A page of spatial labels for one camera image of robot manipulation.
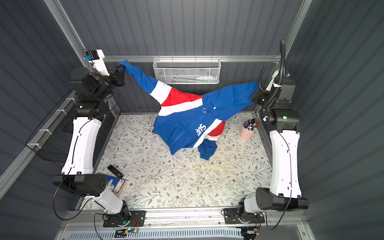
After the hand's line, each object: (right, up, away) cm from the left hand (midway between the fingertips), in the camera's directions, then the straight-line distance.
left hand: (125, 63), depth 60 cm
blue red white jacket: (+24, -22, +21) cm, 39 cm away
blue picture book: (-12, -56, +15) cm, 59 cm away
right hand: (+57, -10, +2) cm, 58 cm away
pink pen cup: (+63, -28, +36) cm, 78 cm away
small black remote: (-18, -52, +26) cm, 61 cm away
